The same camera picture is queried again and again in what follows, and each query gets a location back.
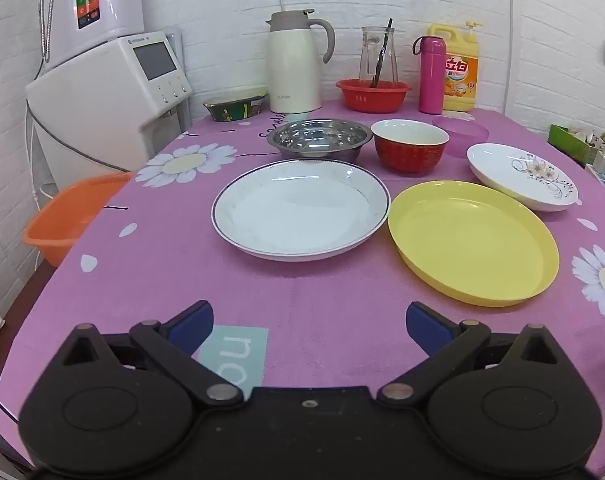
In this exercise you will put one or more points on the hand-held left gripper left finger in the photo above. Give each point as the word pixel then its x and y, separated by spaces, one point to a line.
pixel 195 320

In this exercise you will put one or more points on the stainless steel bowl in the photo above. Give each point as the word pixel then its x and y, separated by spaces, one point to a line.
pixel 320 140

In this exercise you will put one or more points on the orange plastic basin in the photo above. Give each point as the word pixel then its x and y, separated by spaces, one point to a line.
pixel 67 215

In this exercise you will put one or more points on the red ceramic bowl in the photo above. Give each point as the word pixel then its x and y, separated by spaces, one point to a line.
pixel 410 152

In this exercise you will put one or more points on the green storage box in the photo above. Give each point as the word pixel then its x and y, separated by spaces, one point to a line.
pixel 572 144

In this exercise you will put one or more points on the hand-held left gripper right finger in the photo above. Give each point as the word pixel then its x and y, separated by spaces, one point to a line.
pixel 425 322

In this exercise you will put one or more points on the pink insulated bottle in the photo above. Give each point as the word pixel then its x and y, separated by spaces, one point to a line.
pixel 431 75

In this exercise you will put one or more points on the white power strip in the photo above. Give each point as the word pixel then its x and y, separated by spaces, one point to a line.
pixel 601 159

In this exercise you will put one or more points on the yellow detergent bottle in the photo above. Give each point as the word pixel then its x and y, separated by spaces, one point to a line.
pixel 462 72

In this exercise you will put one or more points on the purple plastic bowl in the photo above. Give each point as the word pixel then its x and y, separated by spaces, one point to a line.
pixel 465 132

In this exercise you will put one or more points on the red plastic colander basket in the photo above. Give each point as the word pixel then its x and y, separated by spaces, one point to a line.
pixel 372 97

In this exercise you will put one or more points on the white floral plate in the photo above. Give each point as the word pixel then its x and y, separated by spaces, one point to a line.
pixel 517 172

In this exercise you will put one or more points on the yellow plastic plate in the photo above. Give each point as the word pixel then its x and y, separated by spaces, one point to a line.
pixel 472 240

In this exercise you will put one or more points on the white appliance with screen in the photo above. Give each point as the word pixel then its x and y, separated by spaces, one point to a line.
pixel 97 105

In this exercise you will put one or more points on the black stirring stick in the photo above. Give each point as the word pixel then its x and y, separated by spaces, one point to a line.
pixel 382 55

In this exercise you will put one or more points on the white blue-rimmed plate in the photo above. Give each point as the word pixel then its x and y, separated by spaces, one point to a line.
pixel 300 210

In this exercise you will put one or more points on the pink daisy print tablecloth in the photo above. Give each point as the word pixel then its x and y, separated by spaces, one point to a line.
pixel 307 300

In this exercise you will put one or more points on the clear glass pitcher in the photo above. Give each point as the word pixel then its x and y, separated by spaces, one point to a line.
pixel 367 55

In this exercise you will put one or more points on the green patterned paper bowl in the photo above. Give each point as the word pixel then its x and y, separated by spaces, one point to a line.
pixel 235 107

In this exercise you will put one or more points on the cream thermos jug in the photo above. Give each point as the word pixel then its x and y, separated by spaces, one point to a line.
pixel 295 60

